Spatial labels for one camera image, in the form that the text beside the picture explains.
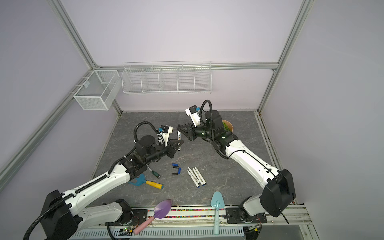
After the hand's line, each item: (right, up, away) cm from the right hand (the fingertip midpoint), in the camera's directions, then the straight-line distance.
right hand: (178, 130), depth 70 cm
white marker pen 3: (+12, -31, +13) cm, 35 cm away
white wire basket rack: (-11, +35, +29) cm, 47 cm away
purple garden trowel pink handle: (-9, -42, +7) cm, 44 cm away
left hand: (+1, -6, +3) cm, 7 cm away
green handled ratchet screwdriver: (-16, -26, +17) cm, 35 cm away
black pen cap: (-4, -27, +18) cm, 33 cm away
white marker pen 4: (+13, -31, +14) cm, 36 cm away
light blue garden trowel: (+19, -37, +6) cm, 42 cm away
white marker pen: (0, -3, +1) cm, 4 cm away
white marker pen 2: (+7, -29, +15) cm, 33 cm away
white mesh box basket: (-56, +24, +25) cm, 66 cm away
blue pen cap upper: (-5, -22, +23) cm, 32 cm away
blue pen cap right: (-2, -25, +19) cm, 31 cm away
